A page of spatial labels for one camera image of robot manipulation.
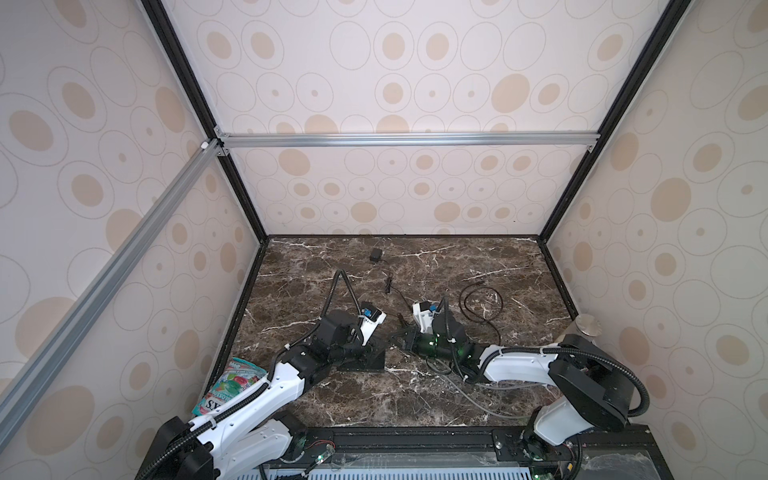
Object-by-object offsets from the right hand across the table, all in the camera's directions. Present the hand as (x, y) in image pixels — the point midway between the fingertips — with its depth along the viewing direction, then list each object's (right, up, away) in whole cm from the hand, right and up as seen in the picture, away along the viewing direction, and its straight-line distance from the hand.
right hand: (388, 338), depth 80 cm
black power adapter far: (-5, +23, +33) cm, 41 cm away
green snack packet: (-42, -11, +2) cm, 44 cm away
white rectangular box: (+9, +6, -2) cm, 11 cm away
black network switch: (-4, -2, -11) cm, 12 cm away
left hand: (+1, 0, -3) cm, 3 cm away
